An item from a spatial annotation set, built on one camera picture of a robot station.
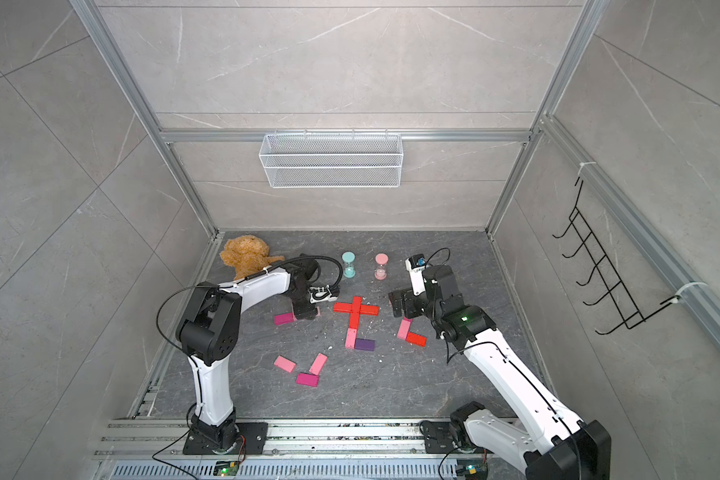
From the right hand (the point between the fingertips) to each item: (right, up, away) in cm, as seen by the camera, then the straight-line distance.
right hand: (410, 290), depth 78 cm
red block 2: (-12, -9, +20) cm, 25 cm away
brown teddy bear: (-52, +10, +23) cm, 58 cm away
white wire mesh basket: (-24, +42, +23) cm, 53 cm away
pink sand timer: (-6, +3, +26) cm, 27 cm away
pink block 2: (-26, -23, +8) cm, 35 cm away
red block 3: (-16, -12, +18) cm, 26 cm away
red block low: (-15, -6, +22) cm, 27 cm away
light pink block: (0, -14, +15) cm, 20 cm away
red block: (-20, -8, +20) cm, 29 cm away
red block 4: (+4, -17, +13) cm, 22 cm away
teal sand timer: (-18, +8, +22) cm, 29 cm away
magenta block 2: (-29, -26, +5) cm, 39 cm away
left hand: (-30, -6, +20) cm, 37 cm away
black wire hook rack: (+44, 0, -13) cm, 46 cm away
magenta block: (-38, -11, +15) cm, 43 cm away
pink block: (-36, -23, +8) cm, 43 cm away
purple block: (-12, -18, +12) cm, 25 cm away
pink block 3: (-17, -16, +12) cm, 26 cm away
